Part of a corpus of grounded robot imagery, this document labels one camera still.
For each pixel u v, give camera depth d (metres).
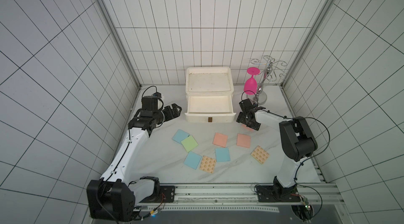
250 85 0.97
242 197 0.73
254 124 0.88
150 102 0.59
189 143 0.90
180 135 0.93
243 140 0.89
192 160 0.84
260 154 0.85
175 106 0.71
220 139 0.92
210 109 0.85
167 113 0.70
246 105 0.79
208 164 0.82
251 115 0.72
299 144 0.50
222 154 0.86
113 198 0.38
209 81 0.90
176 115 0.70
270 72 0.92
